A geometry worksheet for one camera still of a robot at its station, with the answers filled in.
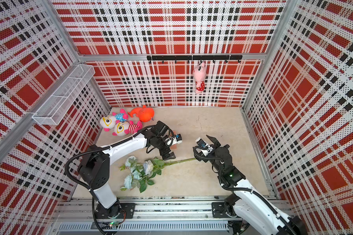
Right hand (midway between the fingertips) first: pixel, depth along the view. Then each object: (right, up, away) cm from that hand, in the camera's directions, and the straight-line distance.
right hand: (204, 140), depth 78 cm
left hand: (-18, -7, +9) cm, 21 cm away
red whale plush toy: (-41, +16, +31) cm, 54 cm away
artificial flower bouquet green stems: (-36, -20, +6) cm, 41 cm away
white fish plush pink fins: (-53, +6, +21) cm, 57 cm away
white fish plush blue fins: (-67, +10, +26) cm, 72 cm away
